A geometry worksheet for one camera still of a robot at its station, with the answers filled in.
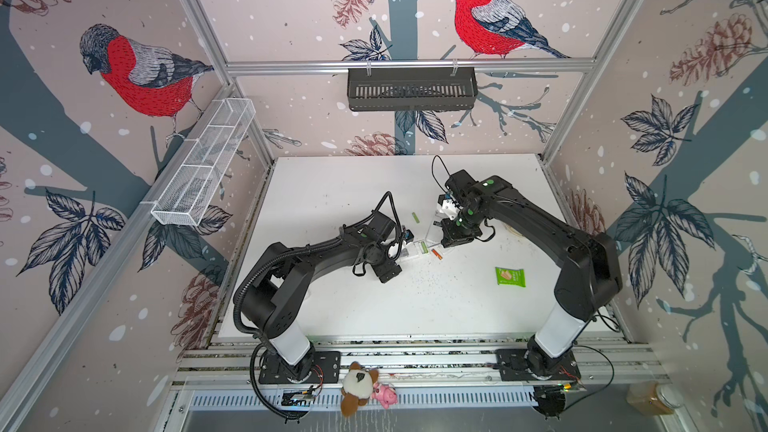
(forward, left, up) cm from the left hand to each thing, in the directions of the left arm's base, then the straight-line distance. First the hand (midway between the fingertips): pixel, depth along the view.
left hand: (389, 260), depth 90 cm
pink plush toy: (-34, +1, 0) cm, 34 cm away
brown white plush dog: (-31, +7, +1) cm, 32 cm away
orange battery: (+4, -16, -3) cm, 16 cm away
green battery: (+18, -9, -3) cm, 20 cm away
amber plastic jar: (-35, -57, +6) cm, 67 cm away
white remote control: (+4, -8, -1) cm, 9 cm away
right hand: (0, -16, +9) cm, 18 cm away
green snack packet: (-5, -36, -1) cm, 36 cm away
